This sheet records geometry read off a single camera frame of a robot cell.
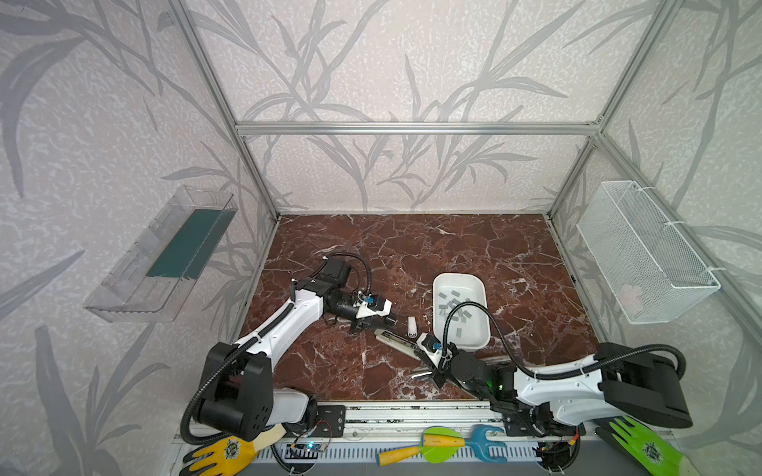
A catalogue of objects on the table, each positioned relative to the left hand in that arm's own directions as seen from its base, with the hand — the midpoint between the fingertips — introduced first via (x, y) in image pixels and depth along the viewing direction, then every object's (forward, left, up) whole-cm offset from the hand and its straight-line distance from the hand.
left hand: (392, 306), depth 77 cm
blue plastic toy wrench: (-28, -21, -12) cm, 37 cm away
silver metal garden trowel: (-10, -31, -13) cm, 35 cm away
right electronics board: (-31, -41, -19) cm, 55 cm away
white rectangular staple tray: (+1, -23, -15) cm, 27 cm away
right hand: (-6, -7, -8) cm, 13 cm away
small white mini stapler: (0, -6, -14) cm, 15 cm away
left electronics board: (-29, +19, -16) cm, 38 cm away
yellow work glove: (-31, +36, -12) cm, 50 cm away
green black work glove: (-30, -61, -12) cm, 69 cm away
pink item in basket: (+1, -60, +5) cm, 60 cm away
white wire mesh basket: (0, -55, +19) cm, 59 cm away
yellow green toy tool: (-29, -11, -12) cm, 33 cm away
